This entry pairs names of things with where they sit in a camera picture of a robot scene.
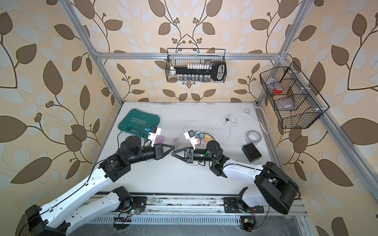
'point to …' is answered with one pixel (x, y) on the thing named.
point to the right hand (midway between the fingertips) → (172, 155)
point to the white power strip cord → (257, 112)
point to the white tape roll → (253, 136)
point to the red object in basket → (277, 91)
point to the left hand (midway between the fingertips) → (172, 146)
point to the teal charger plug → (201, 135)
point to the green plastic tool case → (137, 121)
